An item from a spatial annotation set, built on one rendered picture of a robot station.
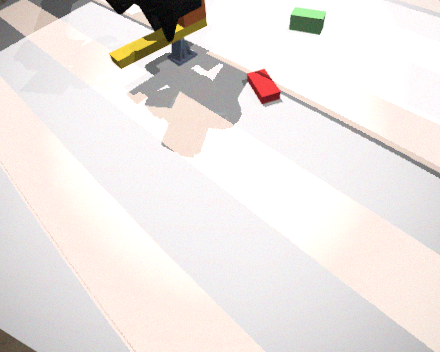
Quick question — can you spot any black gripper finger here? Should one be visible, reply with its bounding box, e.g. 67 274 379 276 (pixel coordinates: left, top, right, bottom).
134 0 161 31
147 7 178 43

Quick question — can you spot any red rectangular block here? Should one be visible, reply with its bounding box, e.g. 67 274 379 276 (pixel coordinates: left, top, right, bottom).
248 68 280 104

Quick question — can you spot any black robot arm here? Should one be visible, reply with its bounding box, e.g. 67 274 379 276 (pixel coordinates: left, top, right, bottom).
106 0 137 14

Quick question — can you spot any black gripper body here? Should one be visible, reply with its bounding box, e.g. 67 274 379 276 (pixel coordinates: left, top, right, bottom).
153 0 202 21

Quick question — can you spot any green block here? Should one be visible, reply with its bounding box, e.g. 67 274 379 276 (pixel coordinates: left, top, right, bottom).
289 7 327 35

